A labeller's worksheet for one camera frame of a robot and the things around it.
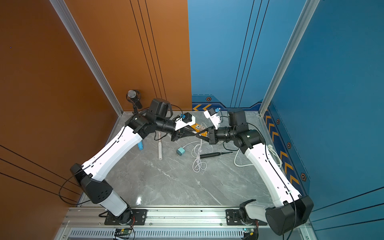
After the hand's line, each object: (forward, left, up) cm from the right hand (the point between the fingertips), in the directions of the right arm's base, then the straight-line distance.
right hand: (198, 135), depth 66 cm
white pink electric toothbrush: (+12, +25, -30) cm, 41 cm away
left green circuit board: (-32, +36, -34) cm, 59 cm away
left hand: (+3, +2, 0) cm, 4 cm away
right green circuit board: (-31, -25, -36) cm, 54 cm away
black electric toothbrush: (+9, -9, -33) cm, 35 cm away
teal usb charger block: (+10, +12, -30) cm, 34 cm away
